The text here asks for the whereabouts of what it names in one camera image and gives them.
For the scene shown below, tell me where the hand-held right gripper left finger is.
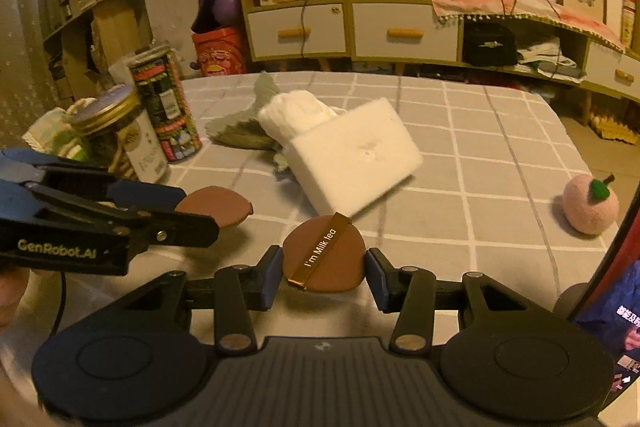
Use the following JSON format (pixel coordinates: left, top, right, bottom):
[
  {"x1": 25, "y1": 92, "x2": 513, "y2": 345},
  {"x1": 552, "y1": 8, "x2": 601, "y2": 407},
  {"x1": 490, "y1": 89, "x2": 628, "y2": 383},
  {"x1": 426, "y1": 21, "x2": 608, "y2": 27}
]
[{"x1": 120, "y1": 246, "x2": 286, "y2": 355}]

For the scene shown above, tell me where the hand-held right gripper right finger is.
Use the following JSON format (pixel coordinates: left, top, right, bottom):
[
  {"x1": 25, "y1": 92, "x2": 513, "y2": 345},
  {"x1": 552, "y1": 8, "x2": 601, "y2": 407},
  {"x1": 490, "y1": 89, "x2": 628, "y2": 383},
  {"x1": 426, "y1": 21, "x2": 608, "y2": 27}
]
[{"x1": 366, "y1": 248, "x2": 536, "y2": 355}]

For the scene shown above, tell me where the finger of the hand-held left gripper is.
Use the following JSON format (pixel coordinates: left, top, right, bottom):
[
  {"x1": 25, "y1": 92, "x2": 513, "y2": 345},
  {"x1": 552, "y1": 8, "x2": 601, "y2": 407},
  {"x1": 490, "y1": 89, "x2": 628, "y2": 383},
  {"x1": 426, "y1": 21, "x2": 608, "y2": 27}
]
[
  {"x1": 0, "y1": 148, "x2": 187, "y2": 212},
  {"x1": 20, "y1": 183, "x2": 221, "y2": 258}
]

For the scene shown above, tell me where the brown powder puff gold ribbon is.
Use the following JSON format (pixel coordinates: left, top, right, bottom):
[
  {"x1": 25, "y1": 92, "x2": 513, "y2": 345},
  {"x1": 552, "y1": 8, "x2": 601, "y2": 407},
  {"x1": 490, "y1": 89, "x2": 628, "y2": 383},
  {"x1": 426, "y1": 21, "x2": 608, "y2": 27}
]
[{"x1": 282, "y1": 212, "x2": 367, "y2": 294}]

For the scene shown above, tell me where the glass jar with gold lid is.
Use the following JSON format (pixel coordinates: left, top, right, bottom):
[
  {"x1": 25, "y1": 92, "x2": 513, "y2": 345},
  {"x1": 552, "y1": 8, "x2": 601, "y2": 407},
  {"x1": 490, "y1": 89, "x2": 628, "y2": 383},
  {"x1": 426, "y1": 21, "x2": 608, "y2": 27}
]
[{"x1": 65, "y1": 83, "x2": 170, "y2": 184}]

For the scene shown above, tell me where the tall printed tin can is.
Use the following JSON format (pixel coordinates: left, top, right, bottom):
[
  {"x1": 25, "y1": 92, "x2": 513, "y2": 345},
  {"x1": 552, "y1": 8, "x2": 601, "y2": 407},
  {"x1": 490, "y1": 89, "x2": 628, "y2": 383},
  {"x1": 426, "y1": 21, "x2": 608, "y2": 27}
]
[{"x1": 126, "y1": 46, "x2": 203, "y2": 164}]

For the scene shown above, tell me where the grey green cloth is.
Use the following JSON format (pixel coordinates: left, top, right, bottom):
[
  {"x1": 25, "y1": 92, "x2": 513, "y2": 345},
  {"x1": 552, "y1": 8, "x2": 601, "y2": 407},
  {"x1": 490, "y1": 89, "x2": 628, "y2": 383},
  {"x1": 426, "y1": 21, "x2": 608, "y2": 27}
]
[{"x1": 205, "y1": 72, "x2": 291, "y2": 180}]

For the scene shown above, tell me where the white sponge block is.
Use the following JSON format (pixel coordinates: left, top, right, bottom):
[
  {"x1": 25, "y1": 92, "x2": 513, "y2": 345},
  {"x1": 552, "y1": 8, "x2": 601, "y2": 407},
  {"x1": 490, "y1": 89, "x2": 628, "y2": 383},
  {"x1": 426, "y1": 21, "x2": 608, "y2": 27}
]
[{"x1": 282, "y1": 97, "x2": 423, "y2": 217}]

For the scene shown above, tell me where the grey checked tablecloth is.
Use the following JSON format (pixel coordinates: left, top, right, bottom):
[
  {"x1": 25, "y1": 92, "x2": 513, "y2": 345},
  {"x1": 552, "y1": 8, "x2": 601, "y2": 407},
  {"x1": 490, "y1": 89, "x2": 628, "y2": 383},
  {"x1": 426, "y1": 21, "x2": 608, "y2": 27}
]
[{"x1": 0, "y1": 72, "x2": 608, "y2": 358}]

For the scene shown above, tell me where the orange printed bag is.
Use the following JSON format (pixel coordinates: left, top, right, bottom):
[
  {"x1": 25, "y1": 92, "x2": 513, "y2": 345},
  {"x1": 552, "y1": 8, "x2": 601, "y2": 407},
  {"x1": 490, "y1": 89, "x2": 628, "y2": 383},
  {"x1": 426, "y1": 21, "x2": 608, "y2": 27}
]
[{"x1": 192, "y1": 27, "x2": 248, "y2": 78}]

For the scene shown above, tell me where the wooden shelf unit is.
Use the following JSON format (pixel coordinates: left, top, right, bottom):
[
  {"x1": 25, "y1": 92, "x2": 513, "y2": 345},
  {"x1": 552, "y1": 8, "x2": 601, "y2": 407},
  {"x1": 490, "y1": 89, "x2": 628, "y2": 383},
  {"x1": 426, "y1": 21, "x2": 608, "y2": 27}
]
[{"x1": 42, "y1": 0, "x2": 151, "y2": 102}]

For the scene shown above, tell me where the patterned curtain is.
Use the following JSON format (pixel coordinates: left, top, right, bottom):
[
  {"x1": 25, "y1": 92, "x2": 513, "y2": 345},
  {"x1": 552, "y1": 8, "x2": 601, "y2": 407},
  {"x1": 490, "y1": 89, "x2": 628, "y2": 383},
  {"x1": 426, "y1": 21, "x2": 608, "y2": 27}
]
[{"x1": 0, "y1": 0, "x2": 66, "y2": 142}]

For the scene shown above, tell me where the purple ball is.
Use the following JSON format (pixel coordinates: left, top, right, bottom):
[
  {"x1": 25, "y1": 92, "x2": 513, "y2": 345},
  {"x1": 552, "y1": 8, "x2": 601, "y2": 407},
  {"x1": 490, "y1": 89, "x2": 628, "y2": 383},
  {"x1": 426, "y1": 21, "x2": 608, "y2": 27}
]
[{"x1": 212, "y1": 0, "x2": 241, "y2": 25}]

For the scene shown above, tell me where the pink peach plush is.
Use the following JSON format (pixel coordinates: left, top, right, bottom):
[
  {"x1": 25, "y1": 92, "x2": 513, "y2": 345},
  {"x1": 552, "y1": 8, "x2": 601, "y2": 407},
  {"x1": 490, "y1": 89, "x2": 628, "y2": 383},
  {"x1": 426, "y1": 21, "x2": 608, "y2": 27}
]
[{"x1": 562, "y1": 174, "x2": 621, "y2": 236}]

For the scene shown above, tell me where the tablet with lit screen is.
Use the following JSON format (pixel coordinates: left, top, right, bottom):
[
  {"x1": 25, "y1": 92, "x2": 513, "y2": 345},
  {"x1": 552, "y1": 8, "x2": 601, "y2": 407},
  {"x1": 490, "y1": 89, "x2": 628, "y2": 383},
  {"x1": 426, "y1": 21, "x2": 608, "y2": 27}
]
[{"x1": 572, "y1": 197, "x2": 640, "y2": 413}]

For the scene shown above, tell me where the black bag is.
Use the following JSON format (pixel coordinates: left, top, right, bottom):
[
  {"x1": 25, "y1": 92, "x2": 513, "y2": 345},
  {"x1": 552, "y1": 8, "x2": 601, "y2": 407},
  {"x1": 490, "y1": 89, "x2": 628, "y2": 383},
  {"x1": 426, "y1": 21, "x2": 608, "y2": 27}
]
[{"x1": 462, "y1": 24, "x2": 517, "y2": 66}]

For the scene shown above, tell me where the low long wooden cabinet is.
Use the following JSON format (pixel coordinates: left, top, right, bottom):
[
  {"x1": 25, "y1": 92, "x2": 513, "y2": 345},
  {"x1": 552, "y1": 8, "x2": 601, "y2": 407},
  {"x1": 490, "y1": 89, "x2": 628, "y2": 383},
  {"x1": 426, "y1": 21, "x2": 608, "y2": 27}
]
[{"x1": 460, "y1": 14, "x2": 640, "y2": 102}]

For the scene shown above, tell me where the egg carton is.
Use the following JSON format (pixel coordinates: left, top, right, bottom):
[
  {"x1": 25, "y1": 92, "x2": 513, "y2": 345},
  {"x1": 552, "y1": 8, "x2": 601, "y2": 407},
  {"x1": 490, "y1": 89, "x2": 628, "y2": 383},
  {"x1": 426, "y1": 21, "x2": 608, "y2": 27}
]
[{"x1": 590, "y1": 104, "x2": 636, "y2": 140}]

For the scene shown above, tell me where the pink cloth with fringe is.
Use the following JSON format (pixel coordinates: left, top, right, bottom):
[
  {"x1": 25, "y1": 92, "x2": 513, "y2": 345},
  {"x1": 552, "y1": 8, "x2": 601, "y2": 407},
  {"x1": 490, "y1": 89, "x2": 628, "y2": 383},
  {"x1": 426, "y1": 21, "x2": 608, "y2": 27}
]
[{"x1": 421, "y1": 0, "x2": 626, "y2": 52}]

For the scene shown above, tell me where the black cable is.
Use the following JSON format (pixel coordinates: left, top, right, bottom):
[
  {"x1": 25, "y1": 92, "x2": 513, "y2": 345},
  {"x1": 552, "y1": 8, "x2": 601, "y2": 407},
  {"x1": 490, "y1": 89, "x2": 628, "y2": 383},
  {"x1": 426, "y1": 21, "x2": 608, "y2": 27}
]
[{"x1": 52, "y1": 274, "x2": 68, "y2": 343}]

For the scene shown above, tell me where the white drawer with wooden handle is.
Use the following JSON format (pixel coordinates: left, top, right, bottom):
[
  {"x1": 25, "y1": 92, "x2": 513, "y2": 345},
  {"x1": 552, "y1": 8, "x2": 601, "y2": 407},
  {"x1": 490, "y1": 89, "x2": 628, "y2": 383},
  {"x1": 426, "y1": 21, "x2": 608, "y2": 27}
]
[
  {"x1": 246, "y1": 4, "x2": 347, "y2": 58},
  {"x1": 352, "y1": 2, "x2": 460, "y2": 60},
  {"x1": 585, "y1": 42, "x2": 640, "y2": 100}
]

